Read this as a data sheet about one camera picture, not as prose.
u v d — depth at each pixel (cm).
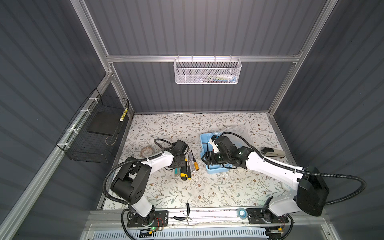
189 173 88
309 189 41
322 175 41
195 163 92
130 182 46
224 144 64
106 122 78
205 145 96
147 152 99
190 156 96
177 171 89
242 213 75
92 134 73
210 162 70
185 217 74
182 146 75
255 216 73
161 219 72
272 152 93
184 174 87
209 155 72
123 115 81
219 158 68
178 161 69
